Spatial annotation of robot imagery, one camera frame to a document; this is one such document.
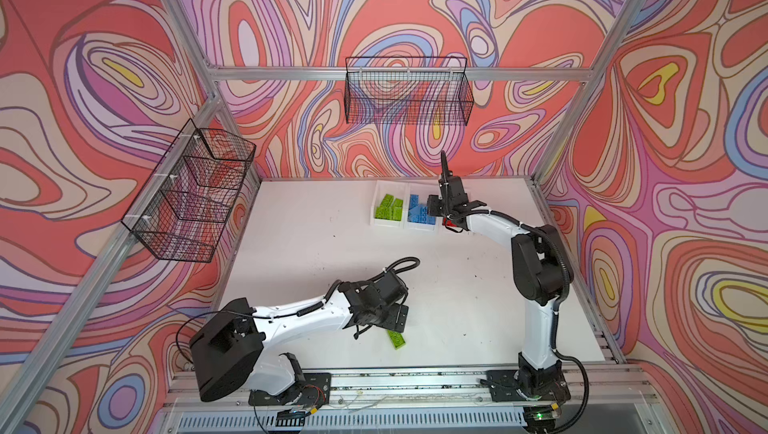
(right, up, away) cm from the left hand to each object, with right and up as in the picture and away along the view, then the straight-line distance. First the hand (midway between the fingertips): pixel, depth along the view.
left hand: (399, 316), depth 81 cm
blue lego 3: (+10, +26, +20) cm, 35 cm away
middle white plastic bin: (+11, +37, +30) cm, 49 cm away
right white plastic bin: (+18, +24, -9) cm, 31 cm away
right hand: (+14, +30, +21) cm, 39 cm away
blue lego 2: (+6, +29, +24) cm, 38 cm away
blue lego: (+6, +32, +26) cm, 42 cm away
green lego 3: (-5, +28, +26) cm, 39 cm away
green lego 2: (+1, +29, +26) cm, 39 cm away
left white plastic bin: (+2, +37, +33) cm, 50 cm away
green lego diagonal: (-2, +28, +26) cm, 38 cm away
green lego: (-3, +32, +30) cm, 44 cm away
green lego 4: (0, -7, 0) cm, 7 cm away
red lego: (+15, +25, +7) cm, 30 cm away
